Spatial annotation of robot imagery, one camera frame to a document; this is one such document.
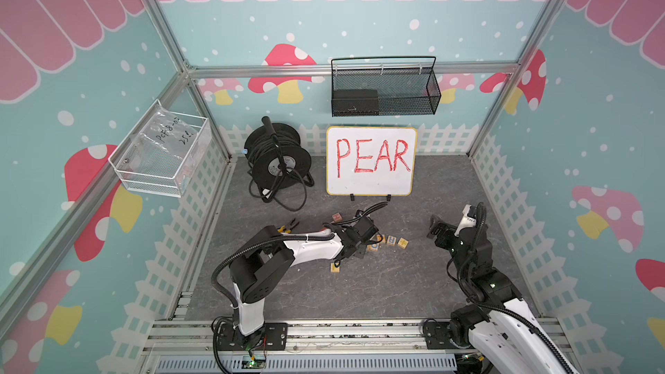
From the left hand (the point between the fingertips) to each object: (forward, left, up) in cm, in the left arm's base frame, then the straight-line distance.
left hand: (354, 246), depth 91 cm
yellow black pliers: (+6, +25, 0) cm, 25 cm away
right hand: (+1, -27, +18) cm, 32 cm away
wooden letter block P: (-8, +6, -1) cm, 10 cm away
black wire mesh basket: (+47, -10, +35) cm, 59 cm away
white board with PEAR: (+30, -6, +13) cm, 33 cm away
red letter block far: (+12, +6, 0) cm, 14 cm away
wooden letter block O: (+2, -13, +1) cm, 14 cm away
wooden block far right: (+2, -17, +1) cm, 18 cm away
